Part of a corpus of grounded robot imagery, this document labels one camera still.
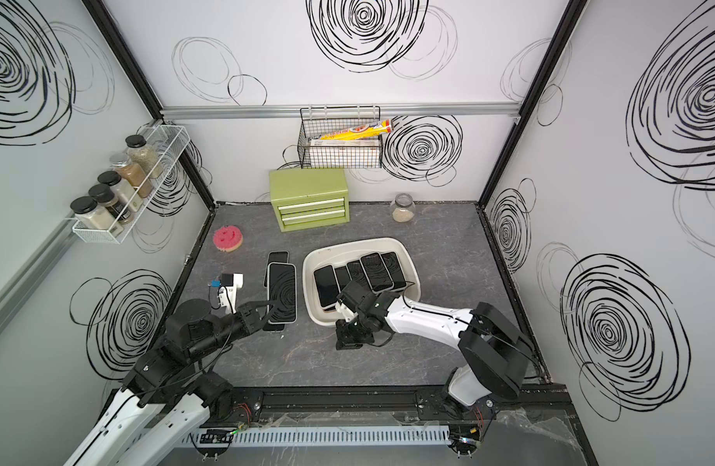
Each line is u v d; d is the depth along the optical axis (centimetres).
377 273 96
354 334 70
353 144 89
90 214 61
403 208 110
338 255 99
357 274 96
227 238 105
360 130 87
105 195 64
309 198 99
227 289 63
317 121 94
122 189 68
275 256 102
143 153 75
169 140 92
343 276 95
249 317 59
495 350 43
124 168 69
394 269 96
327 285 94
